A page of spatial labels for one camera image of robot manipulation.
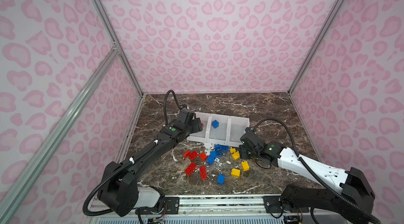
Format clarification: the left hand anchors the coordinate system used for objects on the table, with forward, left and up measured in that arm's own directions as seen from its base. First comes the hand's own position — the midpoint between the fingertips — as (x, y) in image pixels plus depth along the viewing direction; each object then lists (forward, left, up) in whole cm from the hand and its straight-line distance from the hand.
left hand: (196, 121), depth 84 cm
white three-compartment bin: (+5, -14, -17) cm, 23 cm away
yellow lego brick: (-19, -25, -15) cm, 35 cm away
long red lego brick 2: (-22, -3, -16) cm, 27 cm away
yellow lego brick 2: (-22, -20, -15) cm, 34 cm away
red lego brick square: (-13, -3, -16) cm, 21 cm away
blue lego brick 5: (-25, -12, -16) cm, 32 cm away
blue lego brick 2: (-8, -14, -16) cm, 22 cm away
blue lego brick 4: (-16, -7, -13) cm, 22 cm away
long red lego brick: (-19, +4, -16) cm, 25 cm away
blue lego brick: (+7, -11, -13) cm, 18 cm away
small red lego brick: (+8, -3, -15) cm, 18 cm away
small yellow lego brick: (-10, -20, -15) cm, 27 cm away
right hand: (-14, -24, -8) cm, 29 cm away
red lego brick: (-12, +3, -15) cm, 20 cm away
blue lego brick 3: (-11, -10, -17) cm, 23 cm away
